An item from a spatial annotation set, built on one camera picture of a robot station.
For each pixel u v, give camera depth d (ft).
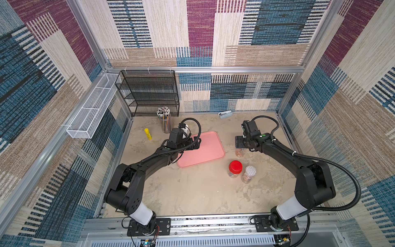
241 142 2.73
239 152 3.08
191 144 2.21
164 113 3.16
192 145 2.21
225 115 3.88
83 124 2.30
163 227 2.40
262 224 2.40
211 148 3.27
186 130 2.71
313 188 1.45
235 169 2.73
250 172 2.58
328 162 1.46
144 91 3.55
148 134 3.35
